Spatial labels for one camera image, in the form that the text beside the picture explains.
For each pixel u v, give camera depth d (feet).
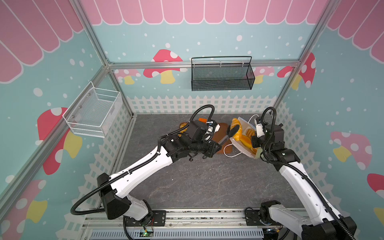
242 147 2.73
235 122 2.50
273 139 1.82
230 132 2.35
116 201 1.27
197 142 1.81
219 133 2.34
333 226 1.29
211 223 2.43
